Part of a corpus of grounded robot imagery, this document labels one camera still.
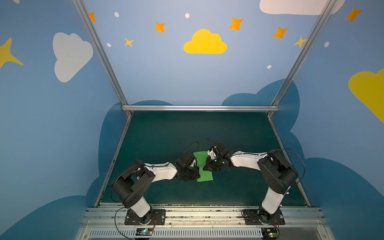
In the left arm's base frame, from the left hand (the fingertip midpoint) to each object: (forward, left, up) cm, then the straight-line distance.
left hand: (202, 177), depth 87 cm
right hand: (+6, -1, 0) cm, 6 cm away
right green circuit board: (-26, -32, -2) cm, 42 cm away
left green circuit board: (-27, +29, -3) cm, 39 cm away
